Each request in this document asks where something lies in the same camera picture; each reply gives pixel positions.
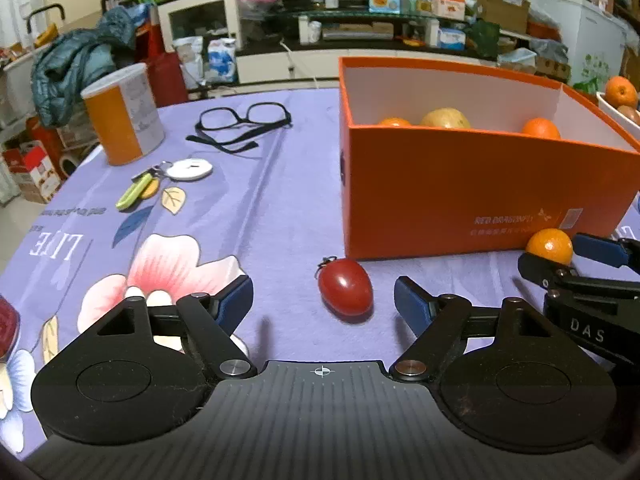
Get small orange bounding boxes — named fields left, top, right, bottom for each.
left=378, top=117, right=411, bottom=128
left=525, top=229, right=574, bottom=266

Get red cherry tomato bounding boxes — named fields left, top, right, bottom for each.
left=316, top=256, right=373, bottom=318

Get large orange in box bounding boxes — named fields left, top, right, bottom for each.
left=522, top=117, right=561, bottom=140

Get white fruit bowl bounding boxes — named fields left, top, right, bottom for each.
left=597, top=92, right=640, bottom=141

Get orange cardboard box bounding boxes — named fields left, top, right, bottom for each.
left=338, top=58, right=639, bottom=259

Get orange atop bowl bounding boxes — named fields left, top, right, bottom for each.
left=604, top=76, right=638, bottom=108

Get yellow pear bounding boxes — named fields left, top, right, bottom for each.
left=421, top=107, right=471, bottom=129

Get white round tag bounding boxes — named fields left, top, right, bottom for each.
left=164, top=158, right=213, bottom=182

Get small orange behind finger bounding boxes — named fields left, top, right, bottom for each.
left=378, top=117, right=411, bottom=128

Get purple floral tablecloth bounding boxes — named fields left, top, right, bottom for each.
left=1, top=90, right=544, bottom=457

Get white chest freezer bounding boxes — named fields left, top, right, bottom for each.
left=537, top=0, right=628, bottom=94

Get brown cardboard box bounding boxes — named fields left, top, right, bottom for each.
left=476, top=0, right=530, bottom=34

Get black eyeglasses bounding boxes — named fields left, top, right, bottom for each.
left=186, top=102, right=293, bottom=155

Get orange white canister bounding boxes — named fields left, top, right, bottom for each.
left=80, top=63, right=165, bottom=166

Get orange white carton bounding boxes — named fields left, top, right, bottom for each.
left=432, top=0, right=465, bottom=21

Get red gift bag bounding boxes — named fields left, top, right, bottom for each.
left=144, top=25, right=189, bottom=107

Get teal down jacket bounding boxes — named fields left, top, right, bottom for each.
left=32, top=6, right=136, bottom=128

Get white tv cabinet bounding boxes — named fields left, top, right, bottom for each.
left=236, top=20, right=500, bottom=88

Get white glass-door cabinet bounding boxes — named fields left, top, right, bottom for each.
left=157, top=0, right=242, bottom=52

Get green yellow keychain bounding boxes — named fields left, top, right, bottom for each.
left=115, top=162, right=171, bottom=211

